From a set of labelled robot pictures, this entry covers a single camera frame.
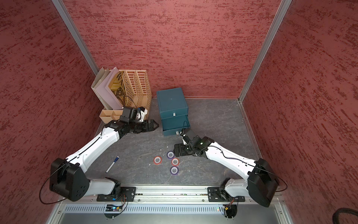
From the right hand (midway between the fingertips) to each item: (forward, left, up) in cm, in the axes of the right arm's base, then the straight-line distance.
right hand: (180, 153), depth 80 cm
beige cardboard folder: (+50, +54, +22) cm, 76 cm away
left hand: (+13, +17, +7) cm, 22 cm away
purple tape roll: (+3, +7, -9) cm, 11 cm away
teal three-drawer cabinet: (+25, +4, +9) cm, 27 cm away
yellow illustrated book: (+47, +46, +13) cm, 67 cm away
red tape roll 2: (-2, +4, -9) cm, 10 cm away
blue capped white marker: (0, +42, -8) cm, 42 cm away
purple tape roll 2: (-6, +4, -10) cm, 12 cm away
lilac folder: (+36, +49, +17) cm, 63 cm away
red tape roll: (-1, +15, -8) cm, 17 cm away
